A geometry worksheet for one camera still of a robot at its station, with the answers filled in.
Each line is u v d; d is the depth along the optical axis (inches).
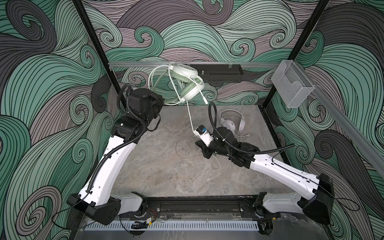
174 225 27.4
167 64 21.5
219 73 37.4
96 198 14.3
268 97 45.3
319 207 15.1
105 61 36.4
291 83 31.1
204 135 23.7
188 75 20.4
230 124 38.8
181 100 22.9
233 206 29.9
